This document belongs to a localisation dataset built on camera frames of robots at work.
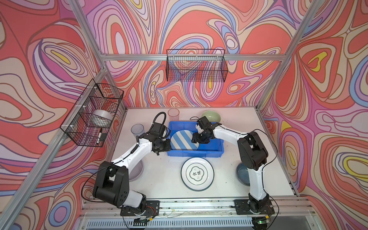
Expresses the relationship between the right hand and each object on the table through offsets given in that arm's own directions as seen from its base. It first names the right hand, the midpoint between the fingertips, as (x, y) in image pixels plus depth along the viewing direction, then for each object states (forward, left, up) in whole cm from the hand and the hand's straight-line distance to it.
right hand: (196, 143), depth 97 cm
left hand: (-6, +16, +8) cm, 19 cm away
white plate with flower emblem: (-21, +1, 0) cm, 21 cm away
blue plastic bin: (+12, +15, +4) cm, 19 cm away
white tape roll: (-3, +49, +32) cm, 59 cm away
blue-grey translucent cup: (+8, +40, +8) cm, 41 cm away
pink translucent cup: (+17, +15, +12) cm, 26 cm away
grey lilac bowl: (-20, +36, +4) cm, 41 cm away
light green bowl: (+21, -14, +4) cm, 26 cm away
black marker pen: (-9, +51, +25) cm, 58 cm away
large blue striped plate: (+2, +10, 0) cm, 10 cm away
